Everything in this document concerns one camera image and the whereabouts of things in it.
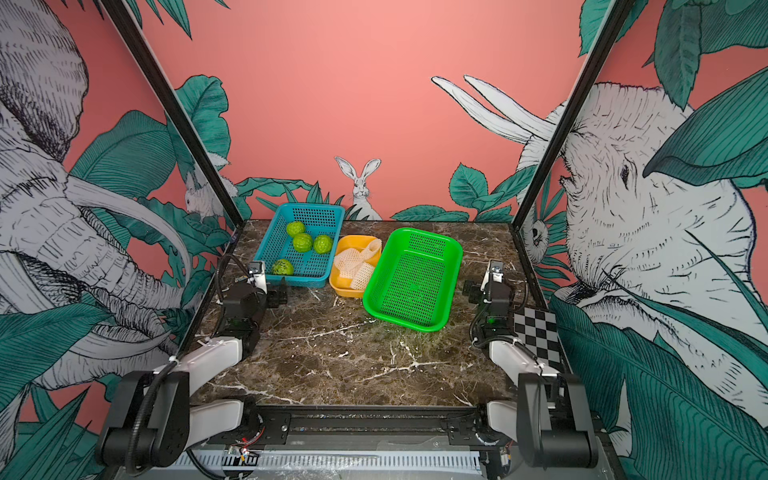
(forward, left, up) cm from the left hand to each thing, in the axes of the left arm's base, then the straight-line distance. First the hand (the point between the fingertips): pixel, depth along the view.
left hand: (268, 273), depth 88 cm
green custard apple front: (+7, -1, -7) cm, 10 cm away
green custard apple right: (+18, -13, -8) cm, 24 cm away
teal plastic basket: (+12, -8, -14) cm, 21 cm away
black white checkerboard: (-17, -81, -11) cm, 84 cm away
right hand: (-2, -65, +2) cm, 66 cm away
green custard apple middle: (+19, -6, -8) cm, 22 cm away
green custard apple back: (+26, -2, -8) cm, 27 cm away
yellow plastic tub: (+3, -20, -12) cm, 23 cm away
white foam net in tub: (+8, -26, -8) cm, 28 cm away
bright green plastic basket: (+5, -46, -14) cm, 48 cm away
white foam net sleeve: (+13, -31, -5) cm, 34 cm away
